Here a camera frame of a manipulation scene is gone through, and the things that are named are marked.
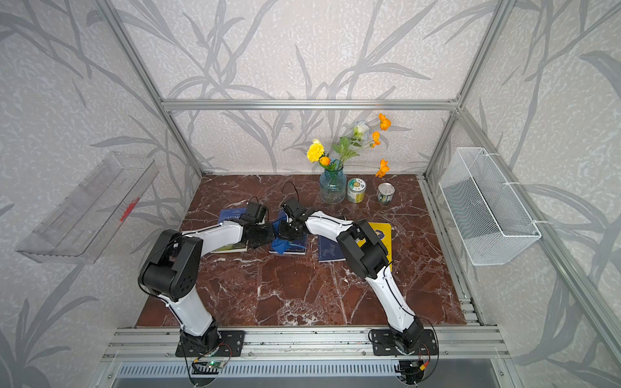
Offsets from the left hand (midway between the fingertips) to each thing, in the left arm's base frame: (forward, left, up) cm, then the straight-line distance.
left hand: (276, 236), depth 97 cm
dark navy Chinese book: (-6, -22, 0) cm, 22 cm away
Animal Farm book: (+12, +22, -1) cm, 25 cm away
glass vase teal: (+19, -23, +9) cm, 32 cm away
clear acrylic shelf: (-14, +47, +29) cm, 57 cm away
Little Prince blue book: (-5, -9, 0) cm, 10 cm away
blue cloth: (-6, -3, +3) cm, 7 cm away
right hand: (0, -1, 0) cm, 1 cm away
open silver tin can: (+21, -47, +4) cm, 52 cm away
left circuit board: (-42, +13, -1) cm, 44 cm away
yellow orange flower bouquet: (+25, -28, +26) cm, 45 cm away
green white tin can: (+20, -33, +7) cm, 39 cm away
